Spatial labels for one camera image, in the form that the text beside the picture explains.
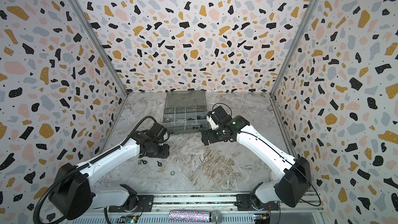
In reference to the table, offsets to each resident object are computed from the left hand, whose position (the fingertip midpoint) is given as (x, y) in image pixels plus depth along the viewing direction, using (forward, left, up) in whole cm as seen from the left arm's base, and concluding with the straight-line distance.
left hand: (166, 152), depth 82 cm
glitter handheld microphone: (-29, -25, -3) cm, 38 cm away
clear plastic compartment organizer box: (+29, -7, -3) cm, 30 cm away
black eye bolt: (-2, +14, -8) cm, 16 cm away
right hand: (+4, -22, +11) cm, 24 cm away
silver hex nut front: (-8, -3, -9) cm, 12 cm away
